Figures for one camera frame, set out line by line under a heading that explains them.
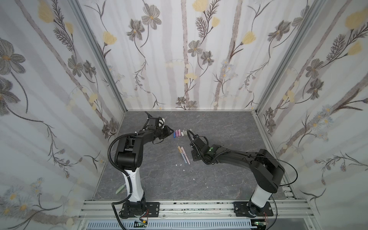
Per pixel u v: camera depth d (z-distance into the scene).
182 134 1.05
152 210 0.74
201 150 0.68
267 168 0.50
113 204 0.67
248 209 0.66
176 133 1.05
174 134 1.04
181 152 0.95
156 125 0.82
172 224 0.70
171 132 0.98
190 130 1.07
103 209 0.76
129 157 0.53
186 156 0.93
